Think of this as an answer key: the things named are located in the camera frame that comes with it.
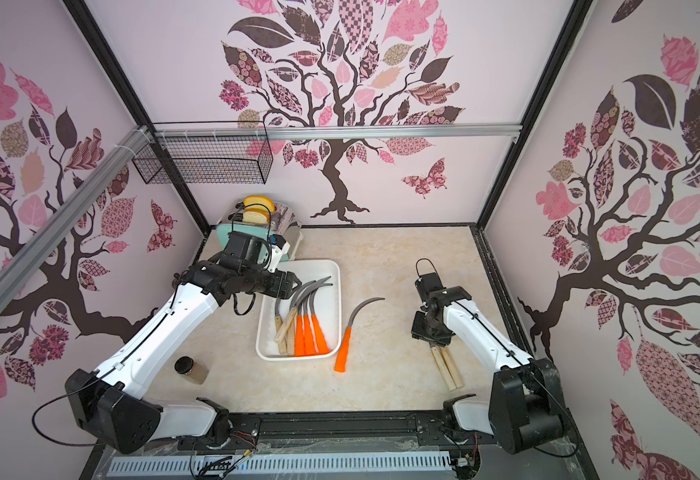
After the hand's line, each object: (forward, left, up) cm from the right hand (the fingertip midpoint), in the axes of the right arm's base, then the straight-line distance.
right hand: (421, 334), depth 84 cm
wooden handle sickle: (+8, +40, -3) cm, 41 cm away
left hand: (+7, +37, +15) cm, 41 cm away
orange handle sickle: (-6, +23, -6) cm, 25 cm away
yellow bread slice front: (+38, +53, +12) cm, 66 cm away
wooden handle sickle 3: (-3, -5, -5) cm, 8 cm away
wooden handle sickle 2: (-1, +41, -3) cm, 41 cm away
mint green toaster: (+39, +44, +8) cm, 60 cm away
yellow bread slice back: (+42, +52, +14) cm, 69 cm away
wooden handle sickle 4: (-11, -9, -6) cm, 15 cm away
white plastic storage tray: (+14, +28, -7) cm, 32 cm away
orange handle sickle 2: (-1, +29, -5) cm, 30 cm away
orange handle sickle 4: (0, +36, -4) cm, 36 cm away
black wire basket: (+51, +70, +29) cm, 92 cm away
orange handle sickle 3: (0, +33, -4) cm, 33 cm away
